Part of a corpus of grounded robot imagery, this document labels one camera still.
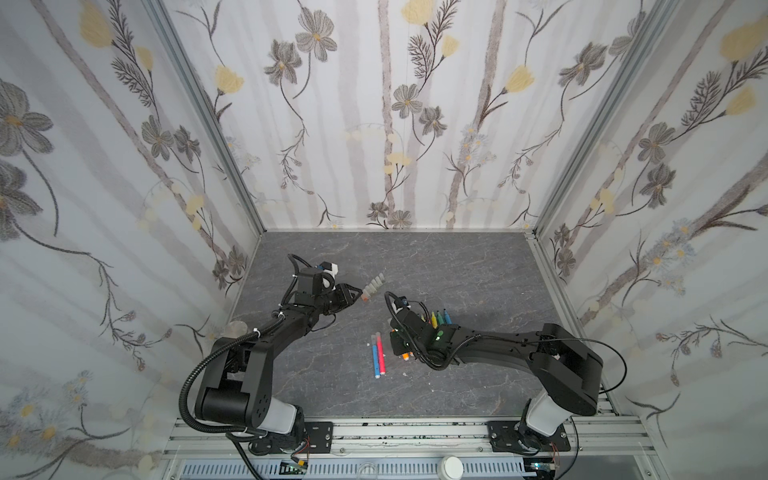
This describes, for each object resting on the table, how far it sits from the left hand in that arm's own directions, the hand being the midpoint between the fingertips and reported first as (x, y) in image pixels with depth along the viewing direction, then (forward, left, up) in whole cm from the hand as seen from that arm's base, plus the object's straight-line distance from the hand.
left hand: (356, 285), depth 88 cm
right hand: (-12, -9, -4) cm, 15 cm away
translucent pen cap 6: (+4, -3, -11) cm, 12 cm away
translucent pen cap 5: (+5, -4, -12) cm, 14 cm away
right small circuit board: (-45, -46, -11) cm, 65 cm away
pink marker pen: (-17, -7, -12) cm, 22 cm away
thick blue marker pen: (-5, -29, -12) cm, 32 cm away
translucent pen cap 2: (+10, -7, -12) cm, 17 cm away
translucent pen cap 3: (+9, -6, -13) cm, 16 cm away
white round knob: (-46, -22, -1) cm, 51 cm away
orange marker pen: (-22, -13, 0) cm, 26 cm away
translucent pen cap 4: (+7, -4, -12) cm, 14 cm away
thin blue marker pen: (-18, -6, -12) cm, 22 cm away
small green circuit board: (-44, +15, -15) cm, 49 cm away
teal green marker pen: (-6, -27, -12) cm, 30 cm away
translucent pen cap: (+3, -2, -12) cm, 12 cm away
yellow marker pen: (-6, -25, -12) cm, 28 cm away
